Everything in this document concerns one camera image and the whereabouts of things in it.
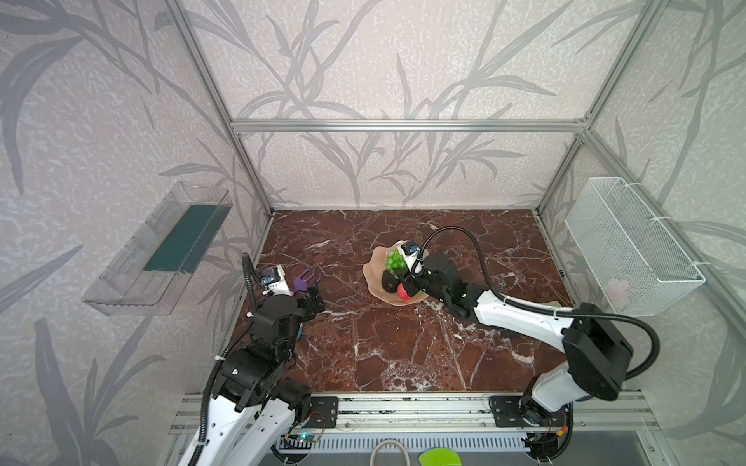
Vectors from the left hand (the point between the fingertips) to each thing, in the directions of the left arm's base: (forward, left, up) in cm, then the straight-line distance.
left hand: (305, 277), depth 70 cm
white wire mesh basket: (0, -75, +8) cm, 76 cm away
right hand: (+12, -23, -7) cm, 27 cm away
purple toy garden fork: (+13, +11, -29) cm, 34 cm away
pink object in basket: (-2, -78, -3) cm, 78 cm away
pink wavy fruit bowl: (+16, -15, -23) cm, 31 cm away
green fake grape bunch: (+8, -22, -5) cm, 24 cm away
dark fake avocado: (+10, -21, -20) cm, 30 cm away
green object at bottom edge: (-34, -33, -26) cm, 54 cm away
